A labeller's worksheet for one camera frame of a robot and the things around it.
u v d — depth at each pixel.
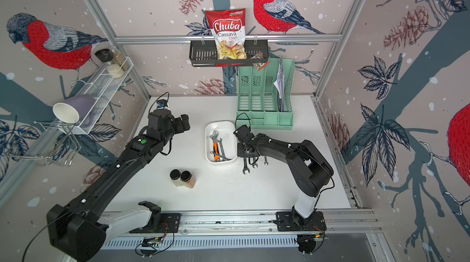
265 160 0.92
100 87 0.82
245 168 0.89
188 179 0.76
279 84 0.87
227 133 1.03
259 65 0.90
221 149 0.95
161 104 0.67
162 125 0.60
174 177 0.78
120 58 0.86
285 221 0.73
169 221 0.73
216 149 0.95
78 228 0.37
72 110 0.61
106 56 0.78
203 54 0.95
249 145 0.66
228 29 0.81
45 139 0.59
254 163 0.91
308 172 0.47
